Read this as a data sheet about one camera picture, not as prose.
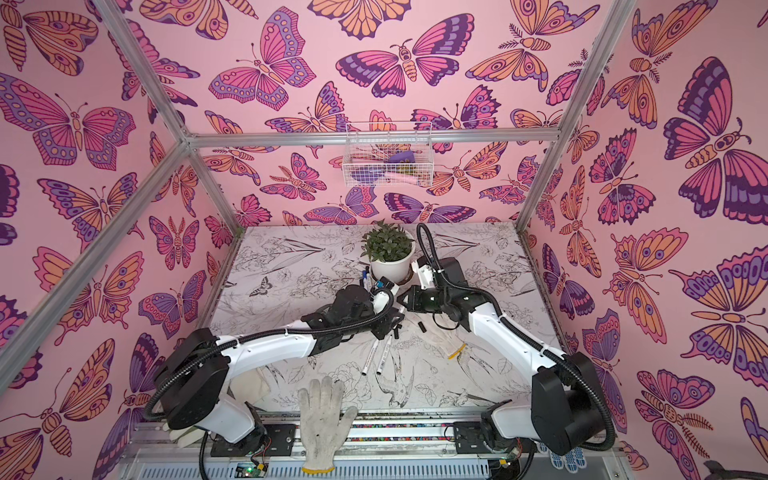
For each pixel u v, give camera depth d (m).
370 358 0.86
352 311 0.65
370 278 1.03
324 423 0.76
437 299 0.70
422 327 0.92
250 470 0.72
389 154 0.96
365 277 1.05
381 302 0.72
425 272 0.76
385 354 0.87
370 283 1.03
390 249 0.91
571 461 0.70
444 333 0.92
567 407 0.41
